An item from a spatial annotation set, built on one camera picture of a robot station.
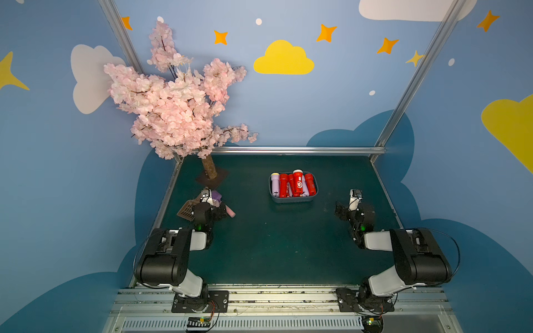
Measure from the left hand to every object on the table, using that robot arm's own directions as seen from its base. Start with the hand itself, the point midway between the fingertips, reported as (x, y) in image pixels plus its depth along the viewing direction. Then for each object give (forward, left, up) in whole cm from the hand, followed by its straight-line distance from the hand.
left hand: (212, 200), depth 94 cm
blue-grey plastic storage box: (+4, -40, -3) cm, 40 cm away
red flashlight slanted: (+11, -47, 0) cm, 48 cm away
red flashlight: (+10, -33, 0) cm, 35 cm away
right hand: (+2, -65, 0) cm, 65 cm away
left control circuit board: (-45, -2, -9) cm, 46 cm away
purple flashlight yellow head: (+8, -44, +1) cm, 45 cm away
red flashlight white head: (+10, -40, +3) cm, 41 cm away
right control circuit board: (-45, -65, -10) cm, 79 cm away
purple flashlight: (+12, -29, +1) cm, 31 cm away
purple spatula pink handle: (+5, 0, -5) cm, 7 cm away
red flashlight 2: (+12, -37, +1) cm, 39 cm away
